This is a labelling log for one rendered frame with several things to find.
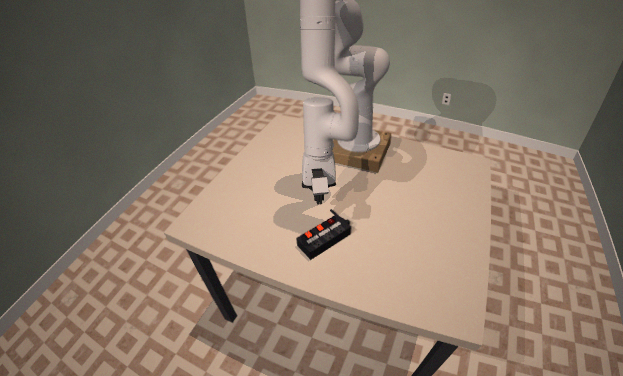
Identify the black power strip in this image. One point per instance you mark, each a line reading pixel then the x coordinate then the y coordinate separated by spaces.
pixel 324 236

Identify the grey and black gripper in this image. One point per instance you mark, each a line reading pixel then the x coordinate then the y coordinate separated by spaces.
pixel 327 163

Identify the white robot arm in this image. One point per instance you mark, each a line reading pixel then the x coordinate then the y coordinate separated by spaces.
pixel 323 45

